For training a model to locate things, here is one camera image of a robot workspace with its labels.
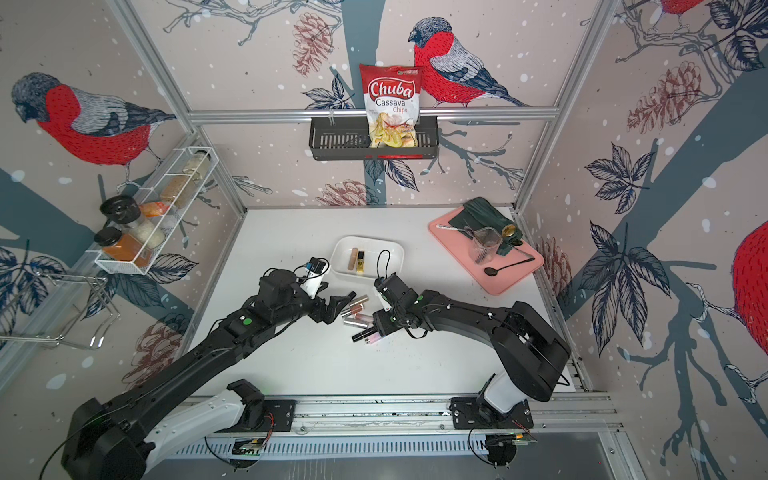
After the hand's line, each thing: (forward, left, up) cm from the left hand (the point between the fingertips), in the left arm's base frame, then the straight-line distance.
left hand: (341, 286), depth 77 cm
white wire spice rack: (+17, +46, +17) cm, 52 cm away
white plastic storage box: (+21, -4, -17) cm, 27 cm away
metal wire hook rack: (-17, +47, +9) cm, 51 cm away
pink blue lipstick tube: (-8, -8, -17) cm, 20 cm away
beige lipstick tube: (+20, +1, -17) cm, 27 cm away
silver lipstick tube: (-3, -3, -16) cm, 17 cm away
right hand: (-3, -10, -14) cm, 18 cm away
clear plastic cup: (+21, -44, -9) cm, 50 cm away
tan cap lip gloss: (+4, -3, -16) cm, 17 cm away
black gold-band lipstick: (-6, -5, -16) cm, 18 cm away
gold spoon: (+25, -52, -6) cm, 58 cm away
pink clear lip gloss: (-1, -5, -18) cm, 18 cm away
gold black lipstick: (+19, -2, -17) cm, 26 cm away
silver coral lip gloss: (+1, -1, -17) cm, 17 cm away
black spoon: (+16, -48, -18) cm, 53 cm away
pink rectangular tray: (+20, -58, -18) cm, 64 cm away
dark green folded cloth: (+43, -48, -17) cm, 67 cm away
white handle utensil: (+36, -37, -18) cm, 55 cm away
